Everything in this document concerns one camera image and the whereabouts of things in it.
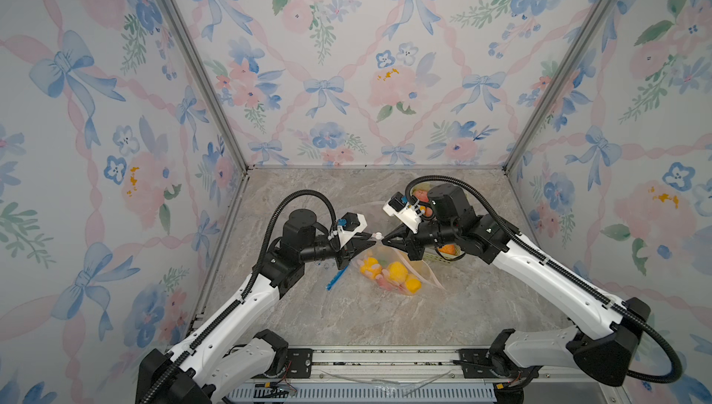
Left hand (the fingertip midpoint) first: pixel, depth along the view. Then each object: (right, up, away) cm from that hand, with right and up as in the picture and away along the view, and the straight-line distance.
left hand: (372, 237), depth 69 cm
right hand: (+4, 0, -1) cm, 4 cm away
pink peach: (+4, -14, +10) cm, 17 cm away
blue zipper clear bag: (-11, -16, +21) cm, 29 cm away
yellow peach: (-1, -9, +7) cm, 11 cm away
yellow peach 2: (+7, -10, +6) cm, 14 cm away
